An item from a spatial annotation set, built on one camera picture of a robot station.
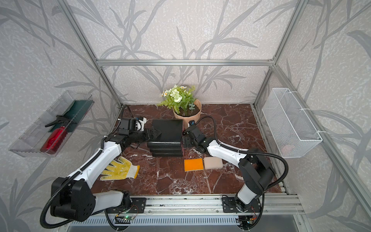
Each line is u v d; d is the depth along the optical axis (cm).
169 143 79
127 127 64
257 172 44
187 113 96
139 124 70
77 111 68
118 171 85
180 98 83
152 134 74
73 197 39
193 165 87
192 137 68
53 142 58
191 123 78
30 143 58
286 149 71
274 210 73
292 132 62
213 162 87
